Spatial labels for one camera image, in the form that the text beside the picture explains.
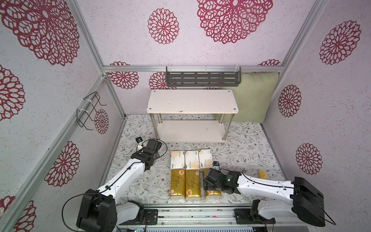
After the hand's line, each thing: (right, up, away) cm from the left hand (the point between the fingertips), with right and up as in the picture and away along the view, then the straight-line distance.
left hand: (146, 155), depth 85 cm
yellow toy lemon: (+70, -12, +1) cm, 71 cm away
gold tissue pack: (+19, -14, -7) cm, 25 cm away
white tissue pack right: (+36, -3, +5) cm, 36 cm away
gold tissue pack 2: (+27, -15, -9) cm, 32 cm away
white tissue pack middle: (+27, -4, +5) cm, 28 cm away
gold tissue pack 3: (+36, -19, -11) cm, 42 cm away
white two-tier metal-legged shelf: (+29, +27, +36) cm, 53 cm away
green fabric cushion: (+70, +39, +12) cm, 81 cm away
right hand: (+36, -15, -3) cm, 39 cm away
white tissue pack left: (+19, -4, +5) cm, 20 cm away
